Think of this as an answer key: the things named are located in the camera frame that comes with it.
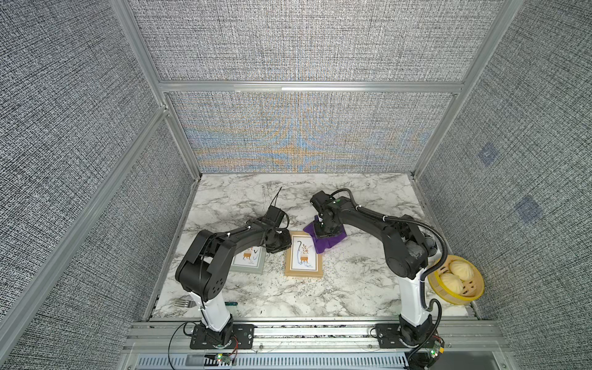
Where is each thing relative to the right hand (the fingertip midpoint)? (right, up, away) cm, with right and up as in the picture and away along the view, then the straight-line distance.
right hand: (318, 229), depth 95 cm
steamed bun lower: (+44, -16, -16) cm, 50 cm away
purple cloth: (+1, -5, -5) cm, 7 cm away
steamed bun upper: (+50, -12, -13) cm, 53 cm away
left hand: (-10, -8, -1) cm, 13 cm away
